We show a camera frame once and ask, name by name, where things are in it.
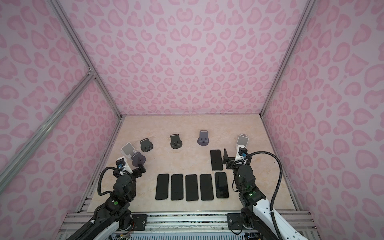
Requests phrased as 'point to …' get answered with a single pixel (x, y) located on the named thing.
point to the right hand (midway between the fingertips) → (233, 148)
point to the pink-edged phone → (191, 188)
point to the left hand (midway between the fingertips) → (131, 158)
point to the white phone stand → (128, 150)
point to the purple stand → (138, 159)
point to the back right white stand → (242, 140)
